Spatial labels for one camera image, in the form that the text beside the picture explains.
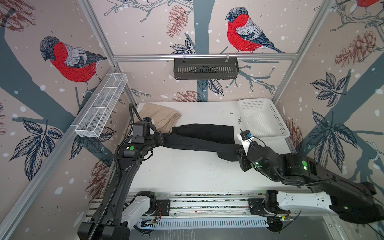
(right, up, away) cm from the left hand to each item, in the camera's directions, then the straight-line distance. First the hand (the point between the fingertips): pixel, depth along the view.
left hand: (160, 135), depth 75 cm
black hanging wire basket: (+26, +44, +32) cm, 60 cm away
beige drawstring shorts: (-5, +8, +30) cm, 31 cm away
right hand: (+34, -6, -12) cm, 37 cm away
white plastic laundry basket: (+69, +8, +36) cm, 79 cm away
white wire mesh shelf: (-33, +16, +4) cm, 37 cm away
